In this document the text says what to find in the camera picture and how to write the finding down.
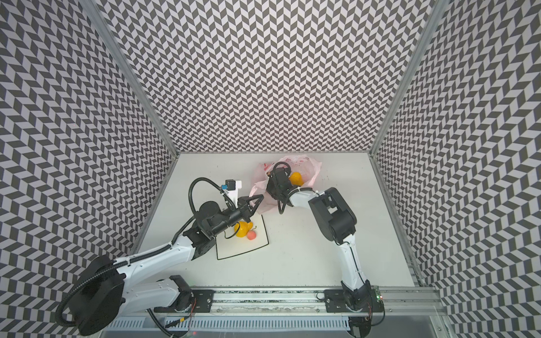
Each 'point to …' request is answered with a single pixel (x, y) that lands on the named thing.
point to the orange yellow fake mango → (296, 179)
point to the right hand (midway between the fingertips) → (262, 188)
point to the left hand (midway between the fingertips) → (264, 198)
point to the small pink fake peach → (251, 235)
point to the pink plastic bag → (303, 170)
